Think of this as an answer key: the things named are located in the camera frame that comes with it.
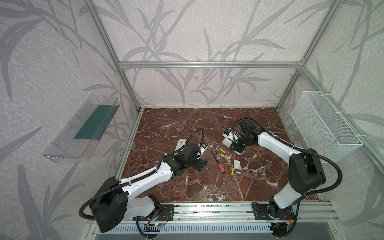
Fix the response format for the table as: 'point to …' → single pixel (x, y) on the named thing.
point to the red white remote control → (228, 143)
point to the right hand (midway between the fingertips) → (232, 141)
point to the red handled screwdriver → (220, 166)
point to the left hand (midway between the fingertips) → (201, 150)
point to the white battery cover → (237, 163)
